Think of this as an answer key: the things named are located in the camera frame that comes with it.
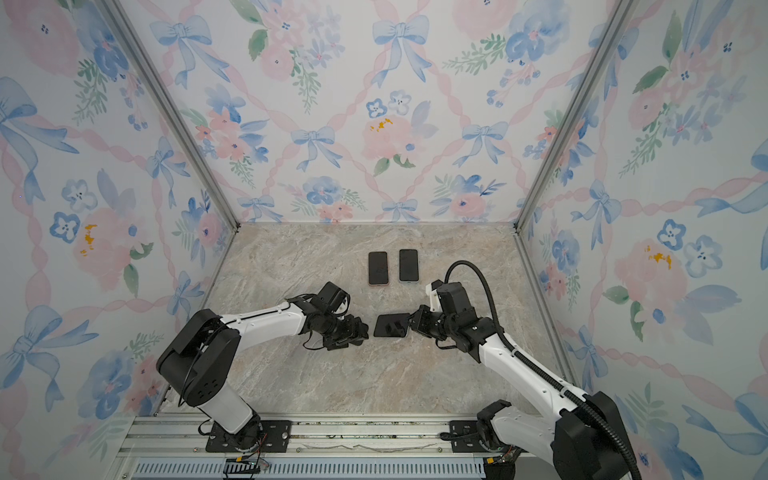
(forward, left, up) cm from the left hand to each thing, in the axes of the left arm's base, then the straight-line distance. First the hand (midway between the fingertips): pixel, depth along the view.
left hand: (362, 338), depth 87 cm
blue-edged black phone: (+29, -15, -3) cm, 32 cm away
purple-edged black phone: (+31, -4, -7) cm, 32 cm away
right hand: (+2, -12, +10) cm, 16 cm away
